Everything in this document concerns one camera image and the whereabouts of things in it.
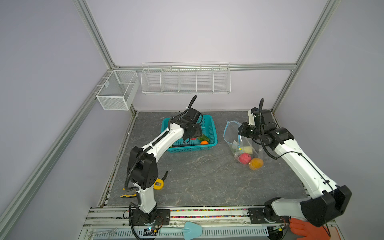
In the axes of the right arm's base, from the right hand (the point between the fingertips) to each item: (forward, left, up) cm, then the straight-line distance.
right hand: (238, 128), depth 78 cm
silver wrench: (-42, +62, -25) cm, 80 cm away
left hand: (+3, +22, -9) cm, 24 cm away
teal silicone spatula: (-42, +25, -26) cm, 55 cm away
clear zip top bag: (+5, +2, -12) cm, 13 cm away
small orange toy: (+5, +18, -20) cm, 27 cm away
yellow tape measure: (-21, +44, -23) cm, 54 cm away
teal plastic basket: (+20, +15, -20) cm, 32 cm away
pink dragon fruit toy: (-7, -6, -20) cm, 22 cm away
